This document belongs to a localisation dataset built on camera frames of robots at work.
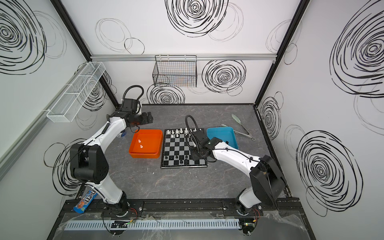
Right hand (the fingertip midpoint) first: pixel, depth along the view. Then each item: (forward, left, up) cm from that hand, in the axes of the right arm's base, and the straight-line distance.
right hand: (192, 155), depth 84 cm
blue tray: (+21, -23, -9) cm, 32 cm away
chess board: (+11, +10, -7) cm, 17 cm away
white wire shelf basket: (+16, +62, +26) cm, 69 cm away
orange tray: (+11, +30, -7) cm, 33 cm away
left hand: (+21, +28, +8) cm, 36 cm away
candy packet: (-23, +54, -7) cm, 59 cm away
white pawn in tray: (+9, +33, -6) cm, 35 cm away
